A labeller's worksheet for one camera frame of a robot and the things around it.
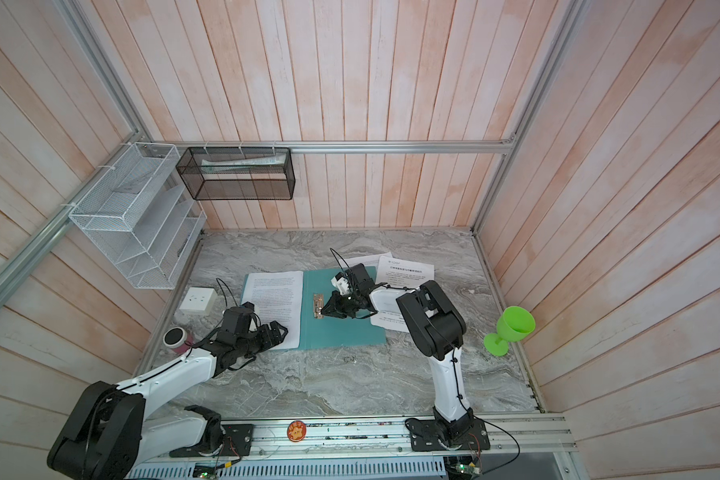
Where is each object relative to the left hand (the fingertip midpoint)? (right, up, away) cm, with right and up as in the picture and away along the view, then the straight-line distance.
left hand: (279, 340), depth 88 cm
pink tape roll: (-29, +1, -3) cm, 29 cm away
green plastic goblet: (+65, +7, -11) cm, 67 cm away
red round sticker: (+8, -19, -14) cm, 25 cm away
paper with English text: (-4, +11, +13) cm, 17 cm away
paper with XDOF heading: (+39, +18, +18) cm, 46 cm away
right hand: (+12, +8, +7) cm, 16 cm away
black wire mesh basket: (-13, +52, +2) cm, 53 cm away
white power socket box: (-28, +11, +7) cm, 31 cm away
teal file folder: (-16, +14, +15) cm, 26 cm away
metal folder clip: (+11, +9, +11) cm, 18 cm away
